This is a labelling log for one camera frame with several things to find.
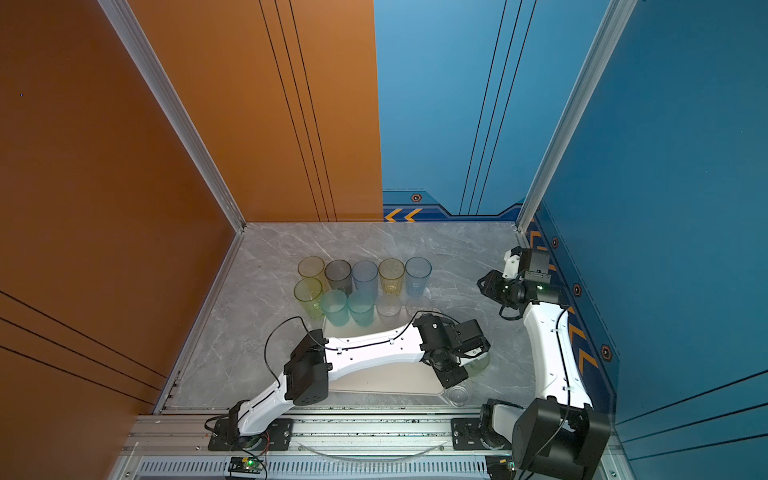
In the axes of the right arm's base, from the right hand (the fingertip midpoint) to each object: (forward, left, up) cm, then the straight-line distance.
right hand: (482, 283), depth 81 cm
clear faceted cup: (+3, +17, -15) cm, 22 cm away
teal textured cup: (+2, +43, -14) cm, 46 cm away
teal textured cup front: (-2, +34, -8) cm, 35 cm away
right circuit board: (-39, -1, -20) cm, 44 cm away
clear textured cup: (+1, +26, -16) cm, 31 cm away
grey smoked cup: (+7, +41, -5) cm, 42 cm away
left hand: (-21, +8, -12) cm, 25 cm away
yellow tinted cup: (+7, +25, -4) cm, 27 cm away
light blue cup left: (+7, +33, -6) cm, 35 cm away
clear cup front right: (-24, +8, -18) cm, 31 cm away
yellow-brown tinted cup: (+10, +49, -5) cm, 50 cm away
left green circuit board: (-39, +60, -19) cm, 74 cm away
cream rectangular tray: (-19, +20, -18) cm, 33 cm away
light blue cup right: (+7, +17, -4) cm, 19 cm away
